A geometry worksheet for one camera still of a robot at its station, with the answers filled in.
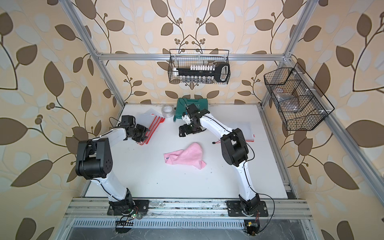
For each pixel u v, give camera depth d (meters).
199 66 0.81
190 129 0.85
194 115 0.73
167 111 1.17
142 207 0.74
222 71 0.83
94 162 0.49
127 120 0.79
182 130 0.85
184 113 0.89
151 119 1.11
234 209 0.73
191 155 0.89
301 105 0.73
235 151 0.56
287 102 0.70
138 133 0.85
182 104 1.17
